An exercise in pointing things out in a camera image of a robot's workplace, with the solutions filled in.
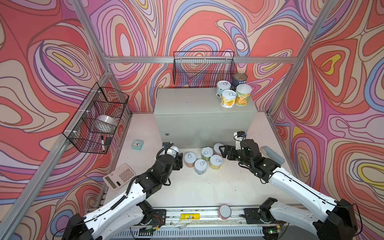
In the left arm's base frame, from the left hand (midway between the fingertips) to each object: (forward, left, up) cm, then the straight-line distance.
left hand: (178, 152), depth 78 cm
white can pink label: (-6, +1, +12) cm, 13 cm away
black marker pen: (+1, +37, +9) cm, 38 cm away
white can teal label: (-2, -12, -12) cm, 17 cm away
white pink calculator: (-8, +35, -14) cm, 38 cm away
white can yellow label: (0, -21, -10) cm, 24 cm away
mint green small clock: (+14, +30, -14) cm, 36 cm away
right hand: (+1, -25, -1) cm, 25 cm away
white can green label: (+6, -16, -11) cm, 20 cm away
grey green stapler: (+6, -56, -13) cm, 58 cm away
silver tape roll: (+7, +35, +16) cm, 39 cm away
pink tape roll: (-26, -23, -12) cm, 36 cm away
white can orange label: (+2, -6, -11) cm, 13 cm away
